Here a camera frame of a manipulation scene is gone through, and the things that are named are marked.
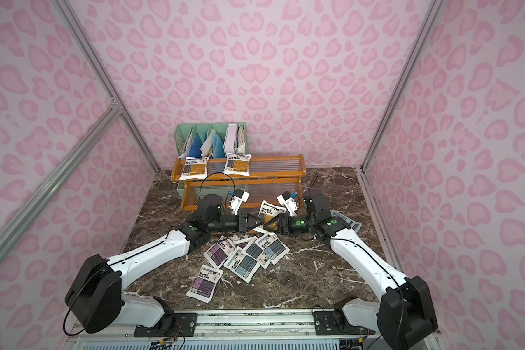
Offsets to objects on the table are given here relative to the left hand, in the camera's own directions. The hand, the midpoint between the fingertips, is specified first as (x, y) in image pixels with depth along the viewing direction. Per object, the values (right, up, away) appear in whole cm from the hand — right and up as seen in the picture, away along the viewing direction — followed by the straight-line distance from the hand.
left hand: (264, 220), depth 74 cm
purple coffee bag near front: (-22, -25, +8) cm, 34 cm away
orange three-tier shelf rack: (+2, +15, +5) cm, 16 cm away
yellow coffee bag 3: (+1, +3, +1) cm, 3 cm away
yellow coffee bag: (-25, +18, +6) cm, 32 cm away
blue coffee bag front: (-9, -19, +12) cm, 24 cm away
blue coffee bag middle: (-5, -14, +15) cm, 21 cm away
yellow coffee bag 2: (-10, +20, +6) cm, 23 cm away
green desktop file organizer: (-23, +32, +24) cm, 46 cm away
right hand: (+1, -3, -1) cm, 3 cm away
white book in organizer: (-16, +34, +25) cm, 45 cm away
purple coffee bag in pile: (-19, -16, +14) cm, 28 cm away
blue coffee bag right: (+3, -13, +16) cm, 21 cm away
